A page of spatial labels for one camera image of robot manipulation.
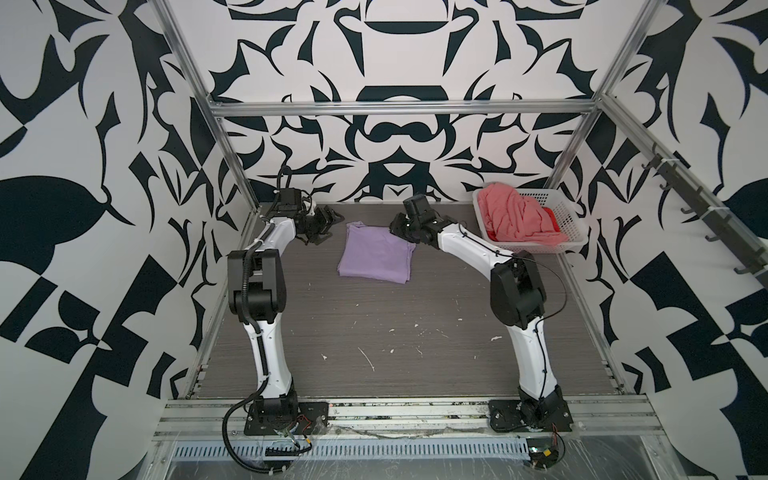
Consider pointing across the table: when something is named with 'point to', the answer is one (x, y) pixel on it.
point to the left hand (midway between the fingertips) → (341, 218)
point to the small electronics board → (542, 452)
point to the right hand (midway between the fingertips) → (392, 222)
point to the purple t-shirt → (375, 252)
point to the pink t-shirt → (512, 217)
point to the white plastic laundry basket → (568, 223)
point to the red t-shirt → (555, 222)
